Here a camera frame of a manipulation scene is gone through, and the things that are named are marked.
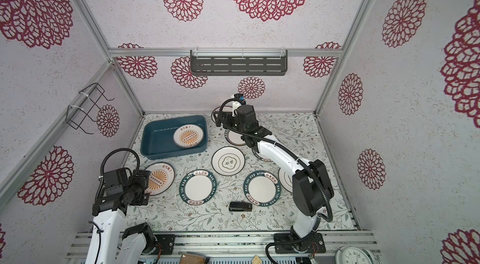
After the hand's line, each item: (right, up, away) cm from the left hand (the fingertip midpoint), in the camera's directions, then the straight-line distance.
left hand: (153, 182), depth 81 cm
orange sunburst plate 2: (-1, -1, +11) cm, 11 cm away
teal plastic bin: (-10, +18, +27) cm, 34 cm away
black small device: (+36, -12, +3) cm, 38 cm away
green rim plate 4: (+48, -5, +7) cm, 49 cm away
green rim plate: (+35, +18, +25) cm, 47 cm away
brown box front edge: (+20, -24, -13) cm, 34 cm away
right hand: (+30, +32, 0) cm, 44 cm away
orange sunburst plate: (+8, +19, +26) cm, 34 cm away
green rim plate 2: (+47, +9, +19) cm, 52 cm away
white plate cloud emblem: (+32, +6, +17) cm, 37 cm away
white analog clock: (+80, -24, -12) cm, 84 cm away
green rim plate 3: (+18, -5, +8) cm, 20 cm away
